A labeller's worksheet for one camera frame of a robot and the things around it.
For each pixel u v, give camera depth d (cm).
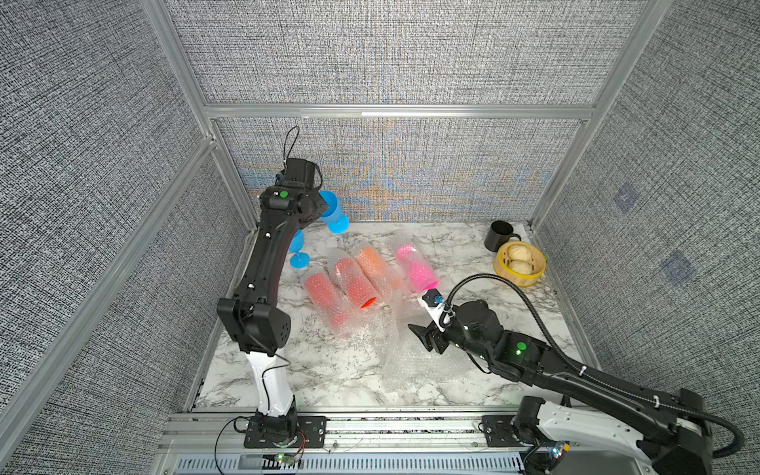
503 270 100
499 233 106
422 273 95
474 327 53
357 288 92
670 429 40
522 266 99
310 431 73
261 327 49
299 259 107
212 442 71
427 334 63
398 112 89
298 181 62
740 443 41
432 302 61
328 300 90
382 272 97
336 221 97
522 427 65
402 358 85
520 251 103
